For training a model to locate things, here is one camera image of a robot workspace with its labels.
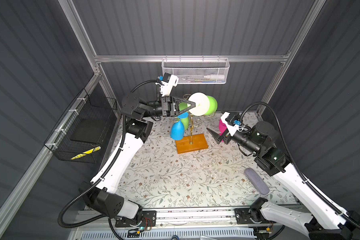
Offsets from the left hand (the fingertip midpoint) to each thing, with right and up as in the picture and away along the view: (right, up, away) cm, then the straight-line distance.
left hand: (195, 108), depth 47 cm
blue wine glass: (-7, -9, +33) cm, 35 cm away
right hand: (+10, -3, +13) cm, 17 cm away
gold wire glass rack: (+3, -17, +54) cm, 56 cm away
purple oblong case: (+37, -36, +35) cm, 62 cm away
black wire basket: (-53, -10, +22) cm, 59 cm away
